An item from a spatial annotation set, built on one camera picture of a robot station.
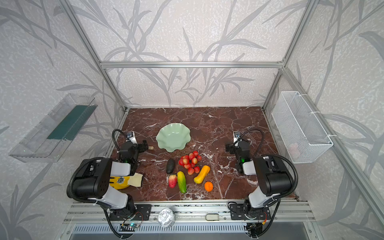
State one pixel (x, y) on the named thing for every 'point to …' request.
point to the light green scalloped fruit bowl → (173, 136)
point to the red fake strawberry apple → (172, 181)
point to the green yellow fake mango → (181, 181)
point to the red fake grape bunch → (189, 162)
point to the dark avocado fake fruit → (170, 166)
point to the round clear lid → (166, 217)
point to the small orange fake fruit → (208, 186)
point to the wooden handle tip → (150, 147)
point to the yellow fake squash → (202, 174)
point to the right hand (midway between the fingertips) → (236, 135)
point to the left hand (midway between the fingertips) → (139, 134)
